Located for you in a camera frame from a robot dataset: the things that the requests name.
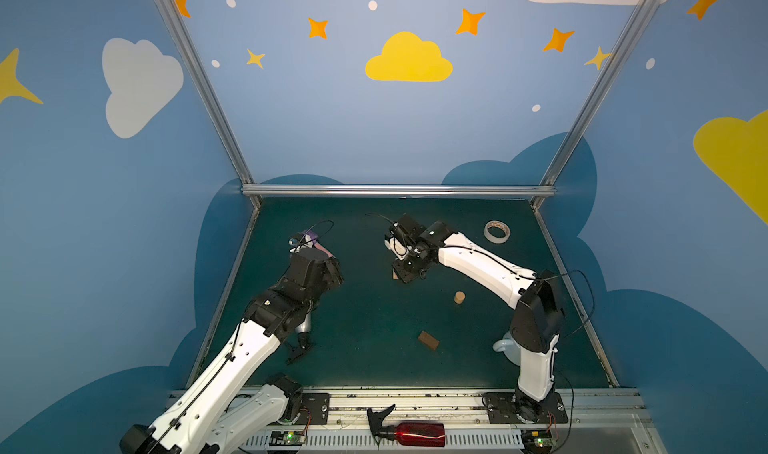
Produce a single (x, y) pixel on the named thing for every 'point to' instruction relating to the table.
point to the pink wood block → (394, 274)
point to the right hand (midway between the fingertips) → (403, 271)
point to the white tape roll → (493, 239)
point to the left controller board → (287, 438)
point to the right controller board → (537, 441)
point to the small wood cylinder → (459, 297)
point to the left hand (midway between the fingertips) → (336, 265)
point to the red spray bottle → (406, 434)
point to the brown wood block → (429, 340)
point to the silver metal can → (304, 327)
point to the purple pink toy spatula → (315, 237)
